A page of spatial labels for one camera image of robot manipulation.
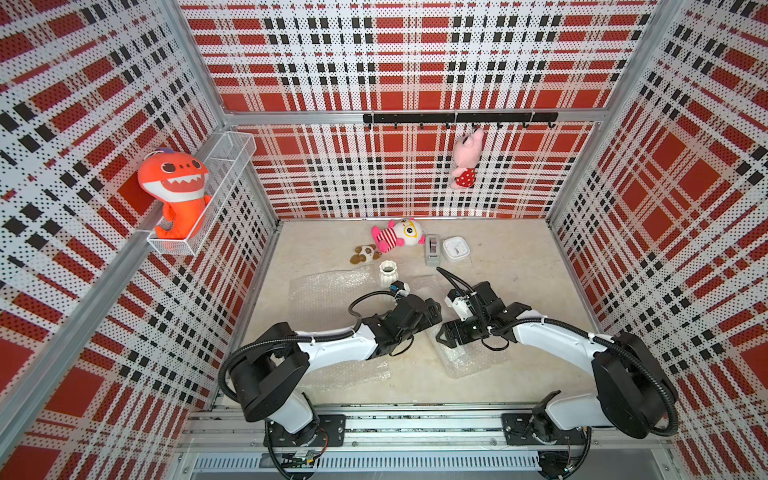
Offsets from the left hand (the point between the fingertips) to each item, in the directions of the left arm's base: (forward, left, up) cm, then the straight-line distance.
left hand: (434, 310), depth 85 cm
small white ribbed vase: (+8, +13, +8) cm, 17 cm away
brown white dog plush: (+26, +23, -7) cm, 35 cm away
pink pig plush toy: (+44, -12, +24) cm, 51 cm away
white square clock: (+28, -11, -7) cm, 31 cm away
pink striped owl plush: (+33, +9, -2) cm, 34 cm away
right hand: (-6, -5, -4) cm, 9 cm away
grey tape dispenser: (+28, -2, -6) cm, 28 cm away
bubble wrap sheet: (-14, -7, -2) cm, 16 cm away
